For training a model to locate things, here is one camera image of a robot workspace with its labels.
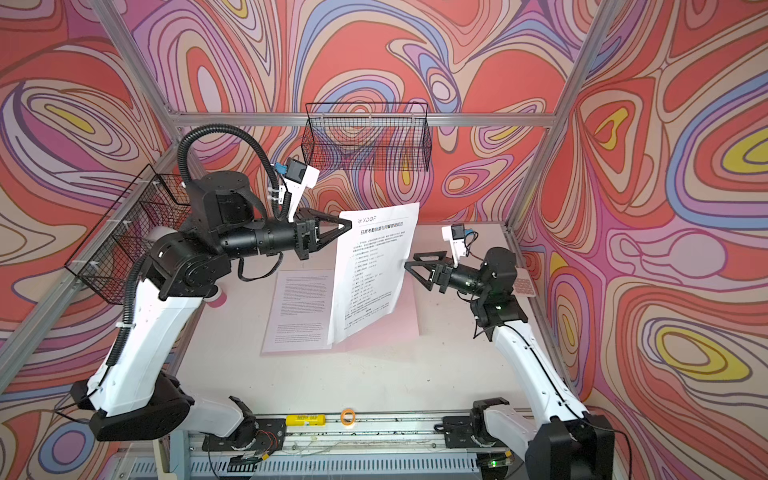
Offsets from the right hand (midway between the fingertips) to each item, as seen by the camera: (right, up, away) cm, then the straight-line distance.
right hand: (412, 269), depth 68 cm
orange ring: (-16, -39, +9) cm, 43 cm away
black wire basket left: (-70, +3, +1) cm, 70 cm away
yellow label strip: (-28, -39, +7) cm, 48 cm away
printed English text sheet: (-34, -16, +28) cm, 47 cm away
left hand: (-12, +8, -18) cm, 24 cm away
